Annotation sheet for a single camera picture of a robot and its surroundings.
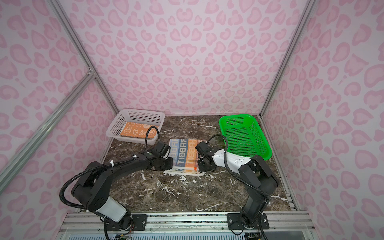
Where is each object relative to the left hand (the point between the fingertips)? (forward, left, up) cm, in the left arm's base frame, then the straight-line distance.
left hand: (173, 163), depth 90 cm
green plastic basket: (+22, -48, -4) cm, 53 cm away
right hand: (-2, -18, -1) cm, 18 cm away
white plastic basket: (+39, +30, +1) cm, 50 cm away
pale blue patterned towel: (+5, -7, -3) cm, 9 cm away
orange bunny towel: (+27, +27, 0) cm, 38 cm away
